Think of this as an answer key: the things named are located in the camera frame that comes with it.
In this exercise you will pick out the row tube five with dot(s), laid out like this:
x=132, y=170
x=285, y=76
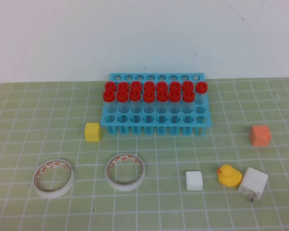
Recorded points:
x=162, y=101
x=162, y=85

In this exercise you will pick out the green grid cloth mat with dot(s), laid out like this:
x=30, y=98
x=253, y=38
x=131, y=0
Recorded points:
x=44, y=121

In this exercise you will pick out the back row tube one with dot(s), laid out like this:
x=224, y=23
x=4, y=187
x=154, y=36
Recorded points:
x=110, y=86

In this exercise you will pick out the row tube two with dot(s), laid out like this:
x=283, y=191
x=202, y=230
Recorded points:
x=123, y=86
x=122, y=99

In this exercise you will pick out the tape roll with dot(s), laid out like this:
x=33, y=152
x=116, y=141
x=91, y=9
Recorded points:
x=125, y=172
x=53, y=178

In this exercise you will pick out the yellow rubber duck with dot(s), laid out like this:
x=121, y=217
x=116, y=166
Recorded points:
x=229, y=176

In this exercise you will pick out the white power adapter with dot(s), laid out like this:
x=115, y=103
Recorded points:
x=253, y=184

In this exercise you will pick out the front row tube two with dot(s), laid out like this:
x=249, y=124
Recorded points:
x=122, y=99

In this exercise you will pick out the back row tube two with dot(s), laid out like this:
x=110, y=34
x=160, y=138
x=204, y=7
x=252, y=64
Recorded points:
x=123, y=86

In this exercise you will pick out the yellow cube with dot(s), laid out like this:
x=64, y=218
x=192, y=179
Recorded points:
x=92, y=132

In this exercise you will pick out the back row tube eight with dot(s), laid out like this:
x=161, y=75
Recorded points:
x=201, y=89

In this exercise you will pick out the back row tube three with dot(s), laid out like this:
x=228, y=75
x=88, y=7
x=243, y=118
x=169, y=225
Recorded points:
x=136, y=85

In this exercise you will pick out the red-capped clear tube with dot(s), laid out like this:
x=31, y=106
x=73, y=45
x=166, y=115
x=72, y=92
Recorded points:
x=188, y=101

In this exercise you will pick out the front row tube four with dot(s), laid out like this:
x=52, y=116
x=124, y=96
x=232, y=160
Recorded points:
x=149, y=101

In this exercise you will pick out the white cube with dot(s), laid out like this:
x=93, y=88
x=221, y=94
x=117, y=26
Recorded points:
x=194, y=181

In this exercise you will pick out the front row tube five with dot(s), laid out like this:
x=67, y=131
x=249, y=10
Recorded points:
x=162, y=101

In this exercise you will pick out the cyan test tube rack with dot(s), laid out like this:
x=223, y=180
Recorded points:
x=195, y=122

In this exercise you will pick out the back row tube six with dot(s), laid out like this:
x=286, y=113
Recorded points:
x=175, y=86

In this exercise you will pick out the front row tube six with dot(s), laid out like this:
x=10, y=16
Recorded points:
x=174, y=101

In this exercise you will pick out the back row tube seven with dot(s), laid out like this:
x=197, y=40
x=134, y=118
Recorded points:
x=187, y=86

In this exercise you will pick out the back row tube four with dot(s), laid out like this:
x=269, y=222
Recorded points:
x=149, y=86

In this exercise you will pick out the front row tube one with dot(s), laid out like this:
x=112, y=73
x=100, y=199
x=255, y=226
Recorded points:
x=109, y=101

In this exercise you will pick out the row tube six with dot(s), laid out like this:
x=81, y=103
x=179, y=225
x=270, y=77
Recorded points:
x=174, y=101
x=175, y=86

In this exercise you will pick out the back row tube five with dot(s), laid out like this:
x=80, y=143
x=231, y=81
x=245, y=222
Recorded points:
x=162, y=85

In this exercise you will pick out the row tube one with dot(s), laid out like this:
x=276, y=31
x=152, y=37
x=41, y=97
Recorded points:
x=110, y=86
x=109, y=101

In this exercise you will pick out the orange cube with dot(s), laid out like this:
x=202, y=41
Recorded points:
x=260, y=135

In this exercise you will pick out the row tube four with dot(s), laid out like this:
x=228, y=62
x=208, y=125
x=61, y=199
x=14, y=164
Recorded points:
x=149, y=101
x=149, y=86

